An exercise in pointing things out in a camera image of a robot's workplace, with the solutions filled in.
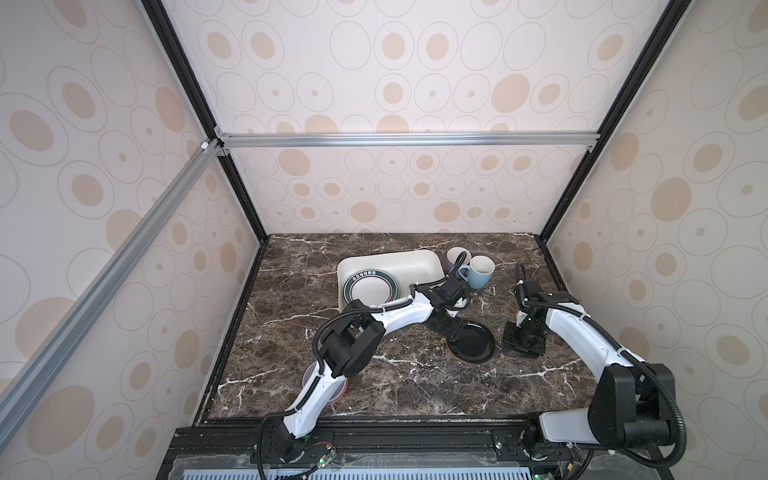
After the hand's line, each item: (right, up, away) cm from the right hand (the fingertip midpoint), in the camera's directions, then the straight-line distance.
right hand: (512, 348), depth 84 cm
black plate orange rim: (-10, 0, +4) cm, 11 cm away
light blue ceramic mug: (-5, +21, +13) cm, 26 cm away
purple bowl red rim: (-47, -9, -9) cm, 49 cm away
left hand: (-13, +4, +6) cm, 15 cm away
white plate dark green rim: (-41, +16, +19) cm, 48 cm away
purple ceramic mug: (-14, +26, +19) cm, 35 cm away
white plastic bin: (-28, +23, +26) cm, 45 cm away
